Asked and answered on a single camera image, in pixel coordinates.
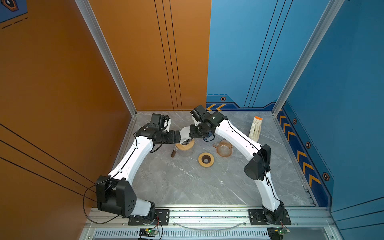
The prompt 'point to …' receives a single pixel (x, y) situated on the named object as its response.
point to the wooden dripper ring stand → (186, 147)
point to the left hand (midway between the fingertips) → (173, 136)
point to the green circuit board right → (277, 233)
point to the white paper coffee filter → (184, 134)
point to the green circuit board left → (148, 232)
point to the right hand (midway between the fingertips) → (190, 135)
